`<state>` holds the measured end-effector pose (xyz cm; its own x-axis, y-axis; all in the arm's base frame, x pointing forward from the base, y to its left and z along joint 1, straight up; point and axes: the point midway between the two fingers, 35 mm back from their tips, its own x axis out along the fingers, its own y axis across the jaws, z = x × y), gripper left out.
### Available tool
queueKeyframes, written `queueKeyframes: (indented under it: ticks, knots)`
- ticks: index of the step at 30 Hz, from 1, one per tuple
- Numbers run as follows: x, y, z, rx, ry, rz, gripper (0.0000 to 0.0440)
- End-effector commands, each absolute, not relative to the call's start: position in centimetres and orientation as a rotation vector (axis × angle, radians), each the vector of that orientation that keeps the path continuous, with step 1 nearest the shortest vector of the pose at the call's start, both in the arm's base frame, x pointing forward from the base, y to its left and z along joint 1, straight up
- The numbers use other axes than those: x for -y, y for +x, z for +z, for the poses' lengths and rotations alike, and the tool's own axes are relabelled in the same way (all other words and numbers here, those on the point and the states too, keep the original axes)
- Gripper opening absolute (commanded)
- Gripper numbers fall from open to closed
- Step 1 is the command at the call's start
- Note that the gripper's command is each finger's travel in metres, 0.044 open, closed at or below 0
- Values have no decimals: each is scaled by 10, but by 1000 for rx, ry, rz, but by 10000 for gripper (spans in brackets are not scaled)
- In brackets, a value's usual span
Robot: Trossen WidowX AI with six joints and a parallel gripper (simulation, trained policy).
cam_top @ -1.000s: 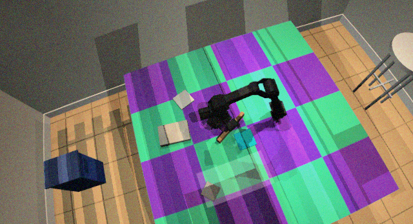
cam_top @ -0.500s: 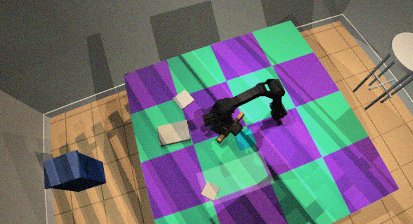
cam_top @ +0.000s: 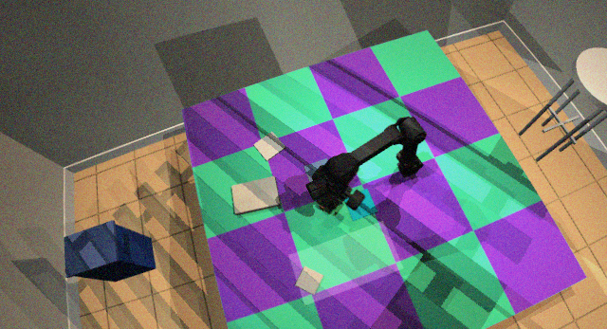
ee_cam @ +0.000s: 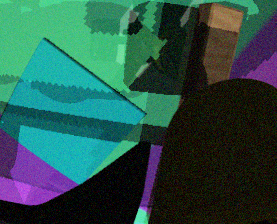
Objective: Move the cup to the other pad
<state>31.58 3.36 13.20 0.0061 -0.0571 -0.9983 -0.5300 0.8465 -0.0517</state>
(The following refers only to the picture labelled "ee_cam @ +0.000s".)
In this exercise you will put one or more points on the orange wooden bar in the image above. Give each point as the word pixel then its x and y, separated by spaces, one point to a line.
pixel 213 49

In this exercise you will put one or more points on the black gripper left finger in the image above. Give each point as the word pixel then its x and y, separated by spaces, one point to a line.
pixel 111 196

